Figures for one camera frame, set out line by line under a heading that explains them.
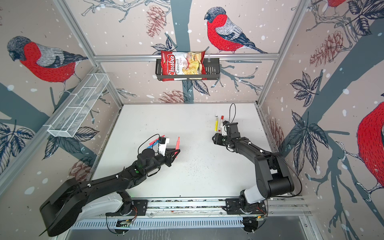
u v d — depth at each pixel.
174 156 0.77
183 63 0.88
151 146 0.98
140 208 0.73
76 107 0.77
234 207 0.73
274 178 0.44
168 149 0.72
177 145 0.78
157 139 1.01
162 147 0.71
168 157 0.70
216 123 1.07
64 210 0.40
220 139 0.82
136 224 0.70
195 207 0.75
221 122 1.09
